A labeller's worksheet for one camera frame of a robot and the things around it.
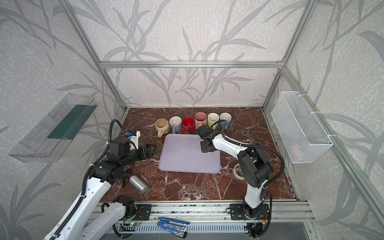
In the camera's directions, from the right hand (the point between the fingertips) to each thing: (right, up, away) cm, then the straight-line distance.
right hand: (208, 143), depth 94 cm
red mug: (-14, +13, +12) cm, 22 cm away
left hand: (-29, +3, -19) cm, 34 cm away
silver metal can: (-36, -21, -15) cm, 45 cm away
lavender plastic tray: (-18, -6, +1) cm, 19 cm away
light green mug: (+3, +16, +9) cm, 19 cm away
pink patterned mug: (-5, +15, +8) cm, 18 cm away
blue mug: (+14, +17, +9) cm, 23 cm away
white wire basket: (+38, +6, -34) cm, 52 cm away
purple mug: (-23, +13, +11) cm, 28 cm away
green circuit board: (-36, -35, -24) cm, 56 cm away
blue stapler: (-15, -35, -26) cm, 46 cm away
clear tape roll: (+15, -15, -8) cm, 23 cm away
